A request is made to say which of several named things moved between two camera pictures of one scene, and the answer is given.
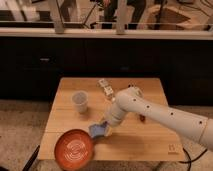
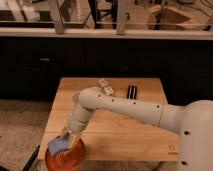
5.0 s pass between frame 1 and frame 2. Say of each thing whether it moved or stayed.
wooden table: stayed
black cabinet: stayed
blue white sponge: moved
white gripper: moved
